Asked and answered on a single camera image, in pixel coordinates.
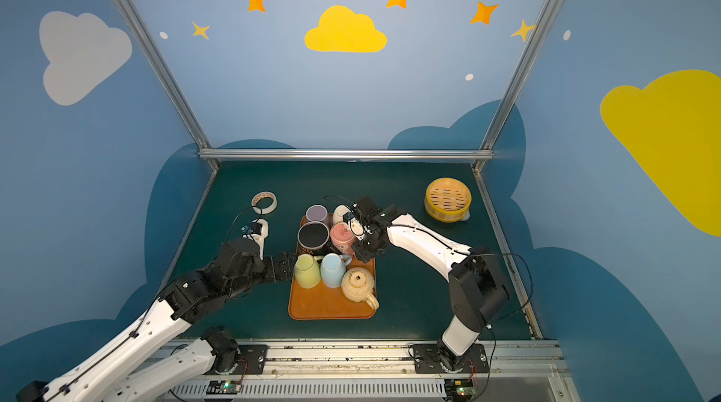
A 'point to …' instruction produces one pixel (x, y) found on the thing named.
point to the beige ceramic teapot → (357, 286)
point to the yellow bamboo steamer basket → (447, 200)
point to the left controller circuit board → (224, 387)
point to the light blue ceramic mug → (332, 269)
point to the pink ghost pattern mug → (343, 239)
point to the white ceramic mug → (339, 212)
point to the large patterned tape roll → (264, 210)
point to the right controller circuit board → (459, 390)
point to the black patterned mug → (313, 237)
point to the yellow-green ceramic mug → (307, 270)
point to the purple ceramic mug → (317, 213)
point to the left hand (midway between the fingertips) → (290, 258)
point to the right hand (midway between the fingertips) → (368, 247)
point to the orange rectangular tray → (326, 303)
